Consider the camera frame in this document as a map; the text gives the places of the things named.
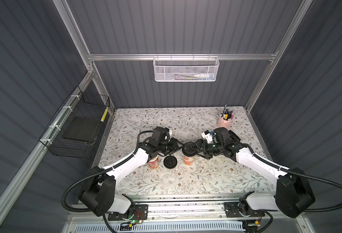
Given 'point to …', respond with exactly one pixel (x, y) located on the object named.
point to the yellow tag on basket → (104, 114)
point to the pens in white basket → (178, 76)
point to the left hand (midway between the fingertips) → (185, 151)
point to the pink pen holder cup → (222, 123)
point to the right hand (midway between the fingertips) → (194, 151)
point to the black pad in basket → (82, 129)
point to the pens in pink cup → (227, 114)
